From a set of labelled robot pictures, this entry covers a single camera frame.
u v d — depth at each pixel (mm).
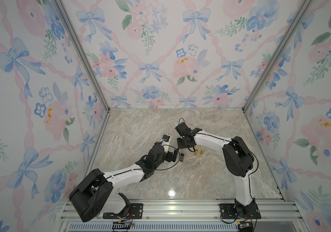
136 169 585
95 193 434
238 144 541
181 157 885
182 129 780
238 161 522
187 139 716
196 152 932
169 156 735
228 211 733
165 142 718
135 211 735
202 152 949
